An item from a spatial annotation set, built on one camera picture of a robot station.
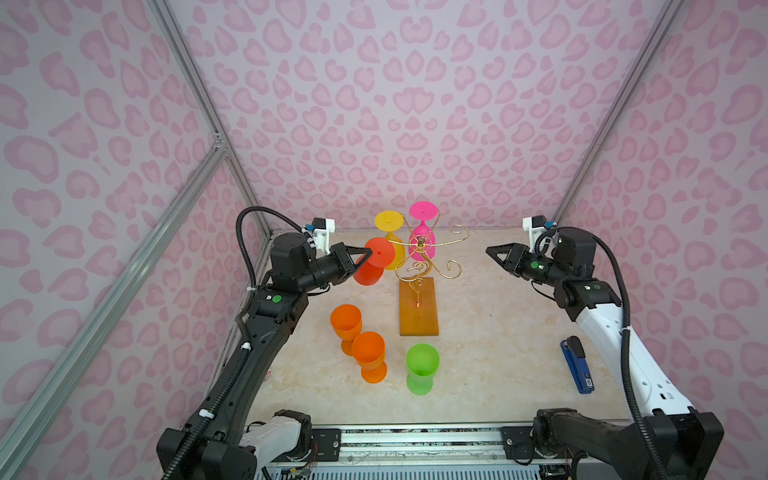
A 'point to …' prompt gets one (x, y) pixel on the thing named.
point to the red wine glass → (371, 271)
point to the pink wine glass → (422, 241)
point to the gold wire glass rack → (415, 269)
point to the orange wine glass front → (346, 320)
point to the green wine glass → (422, 363)
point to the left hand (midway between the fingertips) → (373, 247)
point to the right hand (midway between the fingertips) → (492, 249)
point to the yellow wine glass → (392, 221)
